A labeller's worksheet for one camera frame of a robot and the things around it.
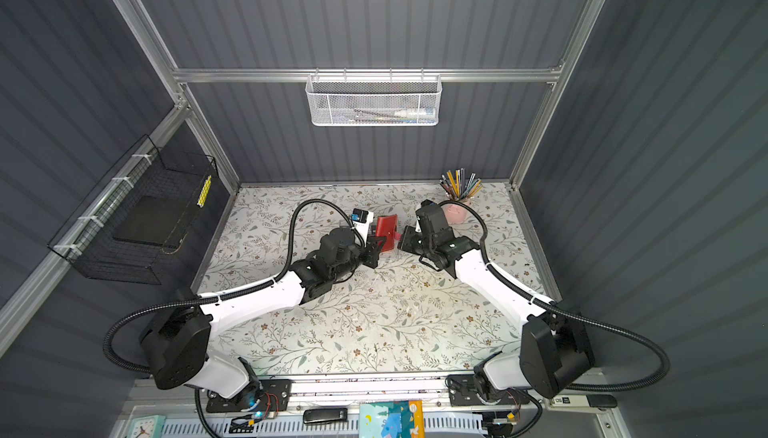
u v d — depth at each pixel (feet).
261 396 2.37
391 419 2.29
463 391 2.41
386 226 2.59
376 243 2.63
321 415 2.23
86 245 2.02
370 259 2.36
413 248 2.42
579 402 2.27
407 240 2.42
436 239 2.07
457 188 3.45
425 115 2.97
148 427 2.24
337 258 2.04
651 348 1.25
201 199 2.66
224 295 1.56
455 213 2.52
